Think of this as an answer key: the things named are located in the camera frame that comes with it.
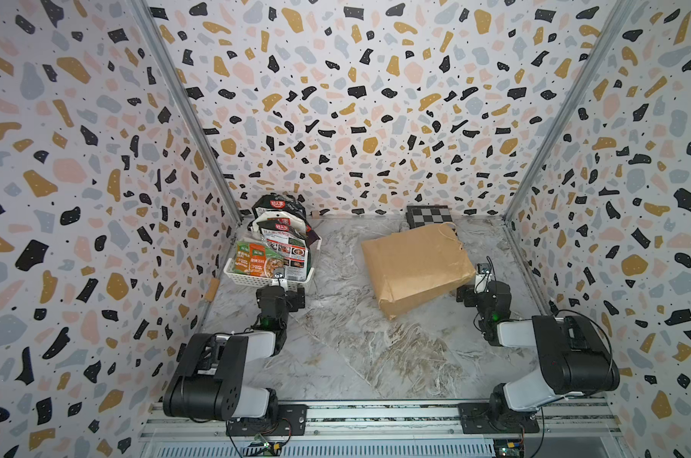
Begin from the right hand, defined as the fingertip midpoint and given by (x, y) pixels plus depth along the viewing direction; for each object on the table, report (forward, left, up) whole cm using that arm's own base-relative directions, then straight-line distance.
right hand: (478, 279), depth 94 cm
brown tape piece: (-1, +93, -7) cm, 93 cm away
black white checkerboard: (+35, +13, -4) cm, 37 cm away
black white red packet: (+7, +63, +14) cm, 65 cm away
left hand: (-5, +63, +2) cm, 63 cm away
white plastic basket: (+2, +84, +2) cm, 84 cm away
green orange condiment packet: (+3, +73, +6) cm, 74 cm away
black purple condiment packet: (+12, +56, +8) cm, 58 cm away
